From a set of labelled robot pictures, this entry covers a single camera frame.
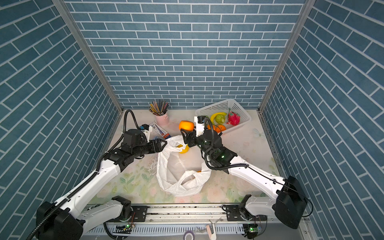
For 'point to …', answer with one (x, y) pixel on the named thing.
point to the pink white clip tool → (211, 231)
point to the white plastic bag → (181, 174)
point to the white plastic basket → (223, 107)
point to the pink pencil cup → (162, 120)
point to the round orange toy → (222, 127)
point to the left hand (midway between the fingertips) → (165, 143)
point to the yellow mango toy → (186, 148)
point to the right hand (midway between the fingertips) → (187, 129)
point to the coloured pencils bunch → (159, 108)
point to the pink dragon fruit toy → (233, 118)
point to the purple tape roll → (189, 232)
